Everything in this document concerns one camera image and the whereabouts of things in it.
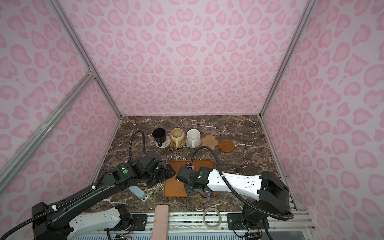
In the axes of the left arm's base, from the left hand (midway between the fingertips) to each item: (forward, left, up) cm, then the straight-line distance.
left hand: (171, 174), depth 73 cm
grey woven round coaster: (+22, -11, -11) cm, 28 cm away
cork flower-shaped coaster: (+30, -22, -16) cm, 40 cm away
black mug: (+27, +10, -6) cm, 30 cm away
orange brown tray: (-1, 0, -16) cm, 16 cm away
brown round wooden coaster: (+26, -33, -15) cm, 44 cm away
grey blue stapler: (-5, +18, -11) cm, 22 cm away
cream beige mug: (+33, +1, -13) cm, 35 cm away
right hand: (-5, -9, -9) cm, 14 cm away
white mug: (+31, -10, -13) cm, 35 cm away
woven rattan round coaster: (+25, -2, -12) cm, 28 cm away
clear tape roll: (-17, -23, -15) cm, 32 cm away
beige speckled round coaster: (+28, +9, -15) cm, 33 cm away
